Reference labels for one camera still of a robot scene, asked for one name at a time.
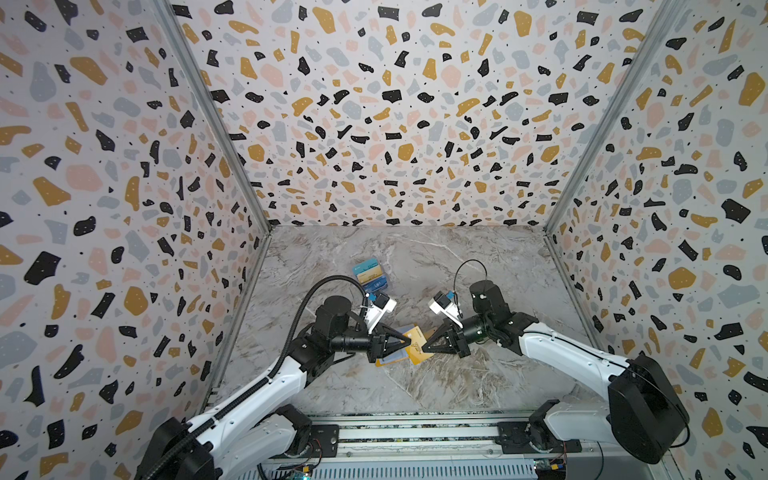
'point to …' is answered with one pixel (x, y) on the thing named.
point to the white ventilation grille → (418, 471)
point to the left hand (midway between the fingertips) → (412, 341)
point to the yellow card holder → (400, 355)
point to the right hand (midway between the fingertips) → (427, 347)
